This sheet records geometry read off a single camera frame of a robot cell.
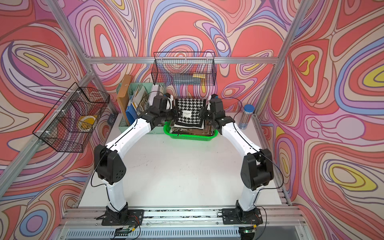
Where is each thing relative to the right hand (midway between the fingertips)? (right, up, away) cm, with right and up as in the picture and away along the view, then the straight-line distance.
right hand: (200, 114), depth 87 cm
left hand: (-10, +1, -2) cm, 10 cm away
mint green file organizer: (-45, +21, +15) cm, 52 cm away
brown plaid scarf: (+5, -10, +6) cm, 12 cm away
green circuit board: (-39, -59, -15) cm, 73 cm away
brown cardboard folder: (-45, +9, -2) cm, 46 cm away
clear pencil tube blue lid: (+32, +3, +8) cm, 33 cm away
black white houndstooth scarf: (-7, 0, -1) cm, 7 cm away
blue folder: (-44, 0, +6) cm, 44 cm away
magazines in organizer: (-39, +10, +9) cm, 41 cm away
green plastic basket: (-22, -9, +12) cm, 27 cm away
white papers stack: (-29, +17, +11) cm, 35 cm away
